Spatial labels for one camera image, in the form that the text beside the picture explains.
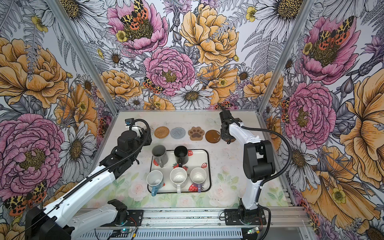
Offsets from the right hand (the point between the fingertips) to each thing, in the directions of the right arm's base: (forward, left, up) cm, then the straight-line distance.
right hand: (231, 139), depth 95 cm
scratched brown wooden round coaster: (+8, +10, -8) cm, 15 cm away
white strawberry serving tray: (-9, +21, -7) cm, 24 cm away
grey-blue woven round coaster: (+12, +35, -8) cm, 38 cm away
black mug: (-8, +31, -4) cm, 32 cm away
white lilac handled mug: (-20, +21, -7) cm, 30 cm away
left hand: (-6, +48, +16) cm, 51 cm away
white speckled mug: (-21, +32, -7) cm, 39 cm away
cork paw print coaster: (+11, +22, -8) cm, 26 cm away
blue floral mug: (-22, +45, -6) cm, 51 cm away
